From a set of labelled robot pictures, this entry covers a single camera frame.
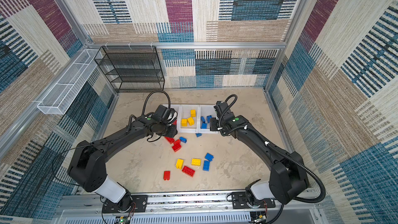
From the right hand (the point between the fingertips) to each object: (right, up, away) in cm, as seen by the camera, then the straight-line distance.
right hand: (215, 125), depth 84 cm
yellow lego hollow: (-13, +6, +18) cm, 22 cm away
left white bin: (-22, +9, +16) cm, 29 cm away
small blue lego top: (-19, -9, +7) cm, 22 cm away
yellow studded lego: (-10, -20, 0) cm, 22 cm away
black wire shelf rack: (-56, +36, +25) cm, 71 cm away
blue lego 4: (-5, -21, -1) cm, 22 cm away
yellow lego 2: (-19, -20, -1) cm, 28 cm away
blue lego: (-6, -2, +13) cm, 15 cm away
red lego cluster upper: (-22, -12, +6) cm, 26 cm away
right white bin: (-7, +6, +18) cm, 20 cm away
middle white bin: (-18, +8, +22) cm, 29 cm away
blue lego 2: (-7, +2, +14) cm, 16 cm away
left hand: (-22, -2, +2) cm, 22 cm away
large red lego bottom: (-15, -23, -2) cm, 28 cm away
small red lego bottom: (-25, -25, -3) cm, 36 cm away
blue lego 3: (-3, -18, +3) cm, 18 cm away
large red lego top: (-25, -9, +7) cm, 28 cm away
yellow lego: (-18, 0, +14) cm, 23 cm away
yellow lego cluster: (-14, +1, +15) cm, 21 cm away
